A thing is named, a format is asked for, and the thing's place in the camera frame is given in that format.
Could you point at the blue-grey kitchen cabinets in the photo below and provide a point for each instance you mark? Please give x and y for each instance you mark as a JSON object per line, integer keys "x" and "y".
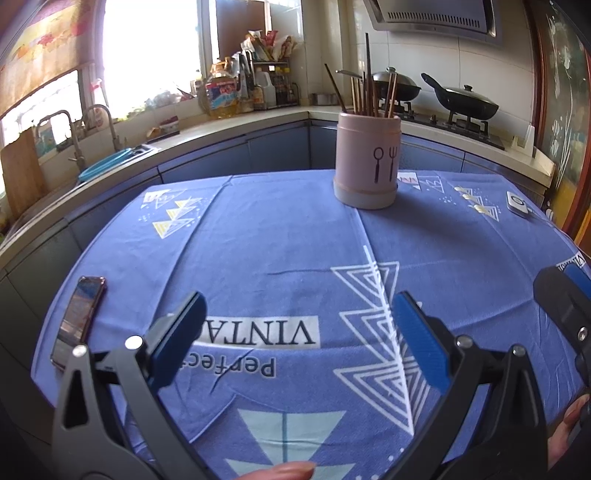
{"x": 277, "y": 147}

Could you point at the blue printed tablecloth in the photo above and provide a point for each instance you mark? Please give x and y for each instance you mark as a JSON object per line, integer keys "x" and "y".
{"x": 277, "y": 240}

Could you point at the grey wok with lid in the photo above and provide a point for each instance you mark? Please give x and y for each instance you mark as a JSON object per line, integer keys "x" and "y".
{"x": 397, "y": 85}

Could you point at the pink utensil holder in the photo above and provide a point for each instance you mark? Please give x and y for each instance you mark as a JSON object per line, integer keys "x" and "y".
{"x": 364, "y": 157}

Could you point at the dark smartphone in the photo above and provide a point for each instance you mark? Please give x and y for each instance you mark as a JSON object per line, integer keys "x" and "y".
{"x": 78, "y": 323}

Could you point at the person's left hand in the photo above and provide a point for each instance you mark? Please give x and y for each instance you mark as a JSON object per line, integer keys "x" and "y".
{"x": 277, "y": 471}

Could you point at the small metal pot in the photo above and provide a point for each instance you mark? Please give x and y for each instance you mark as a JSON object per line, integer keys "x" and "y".
{"x": 323, "y": 99}

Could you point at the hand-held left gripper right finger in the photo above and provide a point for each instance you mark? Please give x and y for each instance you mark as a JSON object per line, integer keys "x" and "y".
{"x": 422, "y": 344}

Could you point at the person's right hand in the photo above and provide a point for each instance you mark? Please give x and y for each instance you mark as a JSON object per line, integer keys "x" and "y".
{"x": 565, "y": 429}

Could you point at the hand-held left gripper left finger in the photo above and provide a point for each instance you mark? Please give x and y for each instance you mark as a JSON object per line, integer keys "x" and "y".
{"x": 178, "y": 339}

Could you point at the cream kitchen countertop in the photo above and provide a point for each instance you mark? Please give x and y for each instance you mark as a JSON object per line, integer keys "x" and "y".
{"x": 221, "y": 124}

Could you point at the patterned window blind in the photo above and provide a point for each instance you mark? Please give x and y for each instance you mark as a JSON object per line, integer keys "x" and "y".
{"x": 41, "y": 46}

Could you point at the steel kitchen faucet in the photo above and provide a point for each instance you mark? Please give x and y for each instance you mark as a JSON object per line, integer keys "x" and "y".
{"x": 111, "y": 129}
{"x": 76, "y": 147}

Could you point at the white plastic jug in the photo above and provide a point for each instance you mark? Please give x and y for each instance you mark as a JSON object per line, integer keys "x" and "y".
{"x": 264, "y": 92}

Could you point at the black pan with lid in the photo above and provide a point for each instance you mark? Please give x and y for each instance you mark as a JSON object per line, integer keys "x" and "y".
{"x": 466, "y": 104}

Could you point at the wooden cutting board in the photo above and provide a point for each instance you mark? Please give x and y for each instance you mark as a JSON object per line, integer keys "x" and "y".
{"x": 23, "y": 175}

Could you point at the white square device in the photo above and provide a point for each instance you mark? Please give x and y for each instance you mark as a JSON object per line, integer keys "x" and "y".
{"x": 519, "y": 203}

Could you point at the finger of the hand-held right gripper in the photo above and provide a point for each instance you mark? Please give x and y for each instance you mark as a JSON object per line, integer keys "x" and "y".
{"x": 561, "y": 304}
{"x": 581, "y": 277}

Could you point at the wooden framed glass door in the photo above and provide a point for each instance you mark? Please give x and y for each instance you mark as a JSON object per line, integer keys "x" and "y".
{"x": 561, "y": 92}

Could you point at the white knife holder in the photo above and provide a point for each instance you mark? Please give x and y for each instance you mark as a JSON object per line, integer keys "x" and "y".
{"x": 526, "y": 143}

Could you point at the yellow cooking oil bottle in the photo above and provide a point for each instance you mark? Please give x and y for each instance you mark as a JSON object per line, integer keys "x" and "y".
{"x": 221, "y": 94}

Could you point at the metal spice rack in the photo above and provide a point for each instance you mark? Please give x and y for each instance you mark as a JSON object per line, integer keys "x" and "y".
{"x": 281, "y": 83}

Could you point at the blue plastic basin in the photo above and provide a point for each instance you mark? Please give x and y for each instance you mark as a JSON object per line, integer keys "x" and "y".
{"x": 106, "y": 164}

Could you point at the steel range hood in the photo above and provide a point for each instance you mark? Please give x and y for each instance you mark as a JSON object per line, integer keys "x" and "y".
{"x": 434, "y": 16}

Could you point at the bunch of wooden chopsticks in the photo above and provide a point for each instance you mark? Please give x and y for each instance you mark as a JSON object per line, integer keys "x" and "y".
{"x": 368, "y": 87}

